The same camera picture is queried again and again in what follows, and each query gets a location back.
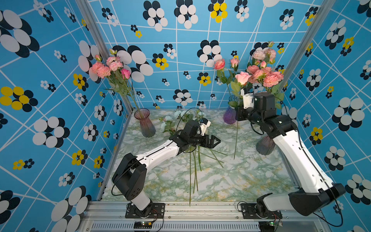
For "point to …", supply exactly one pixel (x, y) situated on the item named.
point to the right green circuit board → (267, 226)
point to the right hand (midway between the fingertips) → (238, 106)
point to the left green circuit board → (143, 224)
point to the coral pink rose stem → (225, 76)
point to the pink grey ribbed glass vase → (147, 129)
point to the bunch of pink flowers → (172, 122)
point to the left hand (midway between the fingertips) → (216, 138)
